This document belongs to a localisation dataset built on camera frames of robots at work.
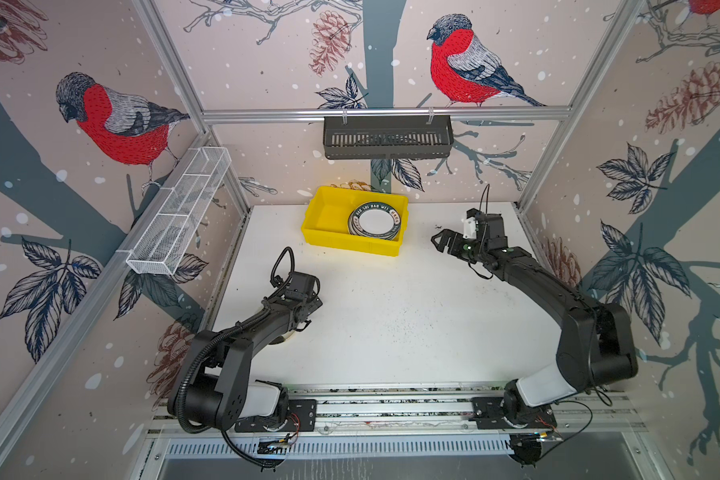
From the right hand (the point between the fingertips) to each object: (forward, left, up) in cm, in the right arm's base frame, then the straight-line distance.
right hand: (441, 243), depth 89 cm
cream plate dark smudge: (-27, +48, -13) cm, 56 cm away
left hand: (-16, +42, -13) cm, 47 cm away
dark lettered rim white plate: (+17, +21, -8) cm, 28 cm away
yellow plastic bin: (+21, +41, -13) cm, 48 cm away
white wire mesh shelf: (-4, +73, +17) cm, 75 cm away
